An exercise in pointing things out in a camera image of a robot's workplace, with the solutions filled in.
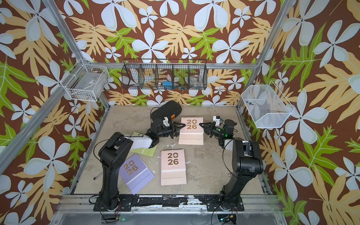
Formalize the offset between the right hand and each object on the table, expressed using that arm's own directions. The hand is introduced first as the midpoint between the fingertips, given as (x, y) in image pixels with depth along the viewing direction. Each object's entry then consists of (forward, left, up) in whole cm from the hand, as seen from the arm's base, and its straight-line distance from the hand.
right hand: (199, 125), depth 89 cm
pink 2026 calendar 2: (-6, +5, -1) cm, 8 cm away
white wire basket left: (+19, +72, +20) cm, 77 cm away
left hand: (-1, +9, +2) cm, 9 cm away
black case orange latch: (+23, +21, -11) cm, 33 cm away
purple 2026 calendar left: (-26, +40, -15) cm, 50 cm away
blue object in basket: (+24, +21, +14) cm, 35 cm away
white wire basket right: (+7, -40, +11) cm, 42 cm away
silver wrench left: (-29, +64, -15) cm, 71 cm away
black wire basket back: (+34, +23, +16) cm, 44 cm away
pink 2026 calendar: (-25, +17, -12) cm, 33 cm away
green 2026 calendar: (-12, +35, -15) cm, 39 cm away
